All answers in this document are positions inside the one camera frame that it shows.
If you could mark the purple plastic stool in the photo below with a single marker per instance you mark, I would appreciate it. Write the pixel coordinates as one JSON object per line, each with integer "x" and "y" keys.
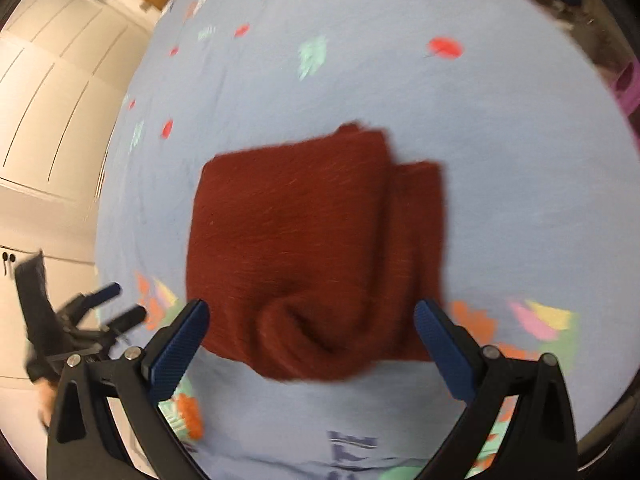
{"x": 627, "y": 85}

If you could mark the white wardrobe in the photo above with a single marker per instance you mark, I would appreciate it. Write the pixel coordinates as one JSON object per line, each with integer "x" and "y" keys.
{"x": 50, "y": 110}

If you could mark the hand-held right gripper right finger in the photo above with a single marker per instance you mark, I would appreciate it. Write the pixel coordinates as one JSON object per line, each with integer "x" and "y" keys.
{"x": 445, "y": 350}

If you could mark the blue printed bed sheet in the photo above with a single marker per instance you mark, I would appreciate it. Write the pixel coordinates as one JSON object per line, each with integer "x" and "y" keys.
{"x": 350, "y": 85}

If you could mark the dark red knitted sweater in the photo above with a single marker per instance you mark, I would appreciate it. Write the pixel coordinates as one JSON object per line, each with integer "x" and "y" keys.
{"x": 300, "y": 240}

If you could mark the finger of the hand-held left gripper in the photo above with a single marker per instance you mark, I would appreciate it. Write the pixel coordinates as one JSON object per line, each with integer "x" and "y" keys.
{"x": 129, "y": 318}
{"x": 105, "y": 294}

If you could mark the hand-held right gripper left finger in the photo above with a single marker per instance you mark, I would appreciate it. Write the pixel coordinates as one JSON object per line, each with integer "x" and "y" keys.
{"x": 177, "y": 355}

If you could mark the person's left hand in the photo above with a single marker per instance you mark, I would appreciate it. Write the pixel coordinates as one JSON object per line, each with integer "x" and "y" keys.
{"x": 47, "y": 402}

